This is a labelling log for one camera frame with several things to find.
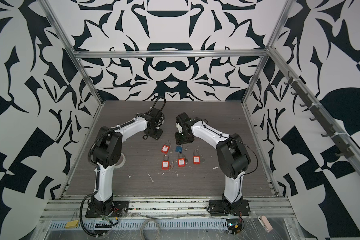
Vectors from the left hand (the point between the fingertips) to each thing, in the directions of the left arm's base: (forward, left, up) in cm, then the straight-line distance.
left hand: (157, 131), depth 98 cm
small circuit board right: (-51, -39, -4) cm, 64 cm away
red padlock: (-10, -6, -3) cm, 12 cm away
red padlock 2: (-19, -15, -3) cm, 25 cm away
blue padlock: (-11, -14, -4) cm, 18 cm away
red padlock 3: (-18, -24, -3) cm, 30 cm away
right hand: (-9, -14, +3) cm, 17 cm away
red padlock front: (-20, -6, -3) cm, 22 cm away
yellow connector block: (-48, +37, -4) cm, 61 cm away
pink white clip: (-51, -52, -1) cm, 72 cm away
